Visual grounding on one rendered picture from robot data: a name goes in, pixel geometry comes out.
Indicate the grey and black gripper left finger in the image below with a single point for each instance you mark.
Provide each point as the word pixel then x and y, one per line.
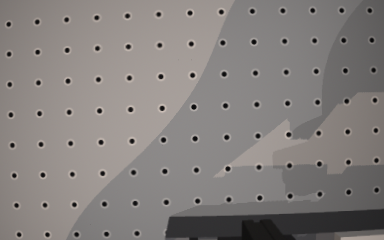
pixel 252 231

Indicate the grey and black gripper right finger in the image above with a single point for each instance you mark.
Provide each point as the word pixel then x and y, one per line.
pixel 270 230

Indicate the grey flat base plate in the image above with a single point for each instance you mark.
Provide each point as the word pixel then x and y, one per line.
pixel 118 114

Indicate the dark grey cassette dock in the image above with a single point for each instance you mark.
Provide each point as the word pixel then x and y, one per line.
pixel 340 225

